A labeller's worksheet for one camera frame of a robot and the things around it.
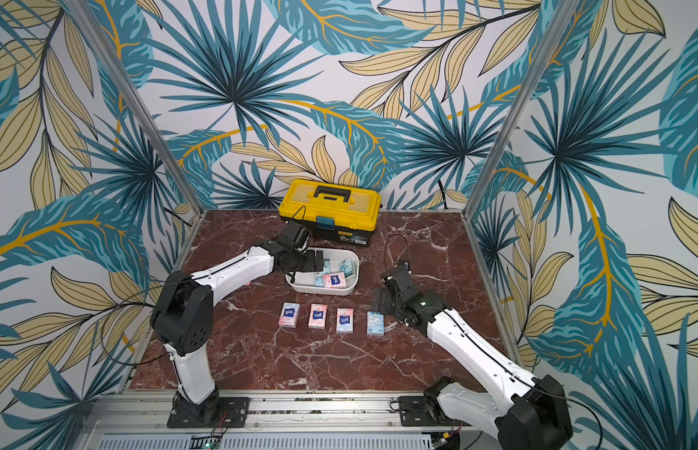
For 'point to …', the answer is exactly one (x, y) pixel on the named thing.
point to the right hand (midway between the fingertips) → (389, 298)
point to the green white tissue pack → (347, 266)
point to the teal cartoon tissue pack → (319, 275)
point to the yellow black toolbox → (340, 212)
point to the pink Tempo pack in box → (334, 280)
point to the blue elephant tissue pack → (375, 322)
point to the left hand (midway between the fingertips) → (311, 266)
